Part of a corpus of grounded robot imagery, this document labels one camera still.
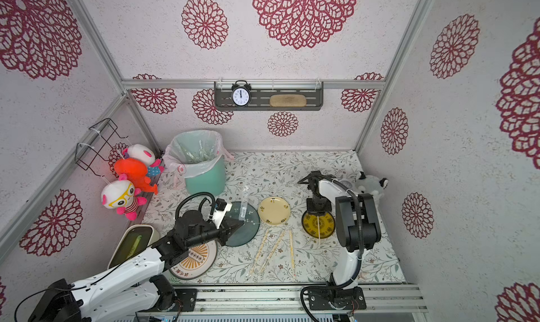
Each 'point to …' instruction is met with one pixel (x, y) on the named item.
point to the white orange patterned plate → (190, 268)
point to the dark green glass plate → (249, 231)
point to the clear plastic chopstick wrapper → (242, 212)
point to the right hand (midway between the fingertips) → (317, 210)
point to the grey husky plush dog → (370, 185)
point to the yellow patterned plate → (327, 225)
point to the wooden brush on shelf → (287, 100)
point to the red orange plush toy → (136, 172)
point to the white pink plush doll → (142, 152)
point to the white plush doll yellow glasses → (121, 195)
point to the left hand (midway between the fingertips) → (242, 223)
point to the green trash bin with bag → (197, 160)
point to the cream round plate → (274, 210)
